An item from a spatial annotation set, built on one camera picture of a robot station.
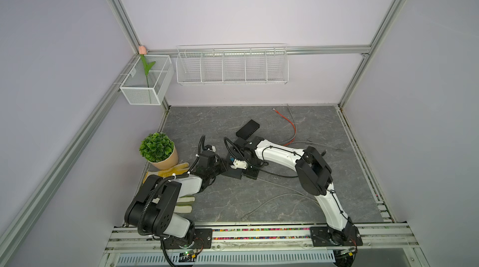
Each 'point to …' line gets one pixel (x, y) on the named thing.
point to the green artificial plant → (156, 146)
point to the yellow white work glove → (180, 206)
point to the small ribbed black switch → (247, 129)
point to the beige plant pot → (167, 163)
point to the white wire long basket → (249, 63)
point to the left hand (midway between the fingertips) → (228, 164)
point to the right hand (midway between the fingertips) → (252, 174)
